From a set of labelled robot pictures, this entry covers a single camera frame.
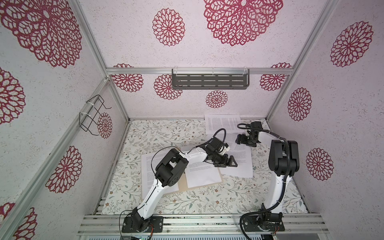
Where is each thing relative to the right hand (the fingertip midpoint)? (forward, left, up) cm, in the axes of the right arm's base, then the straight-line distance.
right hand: (243, 140), depth 105 cm
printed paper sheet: (-25, +30, -2) cm, 39 cm away
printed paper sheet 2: (-11, +2, -2) cm, 11 cm away
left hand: (-22, +12, +1) cm, 25 cm away
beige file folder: (-34, +41, 0) cm, 53 cm away
